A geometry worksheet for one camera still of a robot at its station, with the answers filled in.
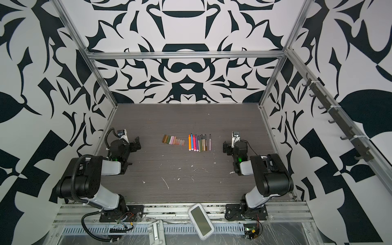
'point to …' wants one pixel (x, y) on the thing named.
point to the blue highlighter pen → (192, 142)
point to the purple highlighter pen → (197, 143)
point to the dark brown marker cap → (164, 138)
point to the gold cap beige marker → (198, 143)
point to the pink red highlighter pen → (194, 143)
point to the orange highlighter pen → (189, 142)
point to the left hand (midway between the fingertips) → (129, 136)
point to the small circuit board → (251, 230)
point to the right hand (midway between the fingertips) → (235, 139)
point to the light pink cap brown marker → (203, 142)
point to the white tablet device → (201, 221)
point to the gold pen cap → (174, 141)
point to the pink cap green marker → (200, 143)
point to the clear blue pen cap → (180, 143)
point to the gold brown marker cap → (167, 139)
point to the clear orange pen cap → (183, 143)
